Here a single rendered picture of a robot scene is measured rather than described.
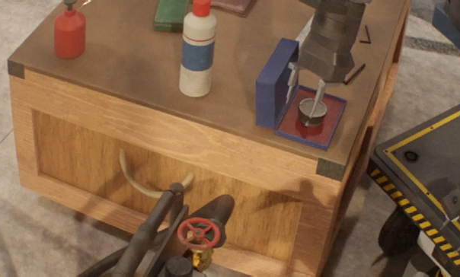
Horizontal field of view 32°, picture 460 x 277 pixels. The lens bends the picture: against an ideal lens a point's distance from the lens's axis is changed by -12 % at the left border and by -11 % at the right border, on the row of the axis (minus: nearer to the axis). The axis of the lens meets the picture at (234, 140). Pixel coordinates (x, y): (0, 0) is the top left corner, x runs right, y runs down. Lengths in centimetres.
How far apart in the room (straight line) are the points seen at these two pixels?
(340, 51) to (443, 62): 158
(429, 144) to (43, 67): 92
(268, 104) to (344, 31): 41
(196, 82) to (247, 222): 34
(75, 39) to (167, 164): 35
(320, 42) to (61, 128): 83
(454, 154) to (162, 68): 72
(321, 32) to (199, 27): 42
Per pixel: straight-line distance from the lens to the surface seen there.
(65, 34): 187
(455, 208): 115
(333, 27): 133
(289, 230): 191
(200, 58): 174
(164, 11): 201
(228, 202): 164
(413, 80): 277
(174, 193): 150
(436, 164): 199
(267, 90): 168
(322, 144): 172
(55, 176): 213
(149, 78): 185
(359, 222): 226
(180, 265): 144
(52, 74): 189
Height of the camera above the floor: 163
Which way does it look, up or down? 42 degrees down
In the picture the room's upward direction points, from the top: 6 degrees clockwise
